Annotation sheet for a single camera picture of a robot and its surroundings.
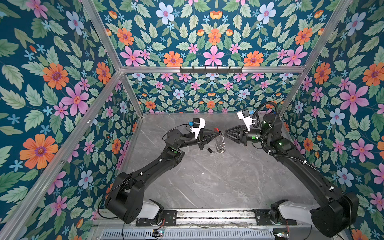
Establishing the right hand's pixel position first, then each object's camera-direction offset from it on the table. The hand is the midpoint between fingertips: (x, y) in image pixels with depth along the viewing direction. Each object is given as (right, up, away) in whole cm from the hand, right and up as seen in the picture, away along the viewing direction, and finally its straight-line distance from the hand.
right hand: (226, 132), depth 66 cm
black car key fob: (-7, -13, +33) cm, 36 cm away
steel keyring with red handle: (-3, -5, -2) cm, 6 cm away
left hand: (-3, 0, -4) cm, 5 cm away
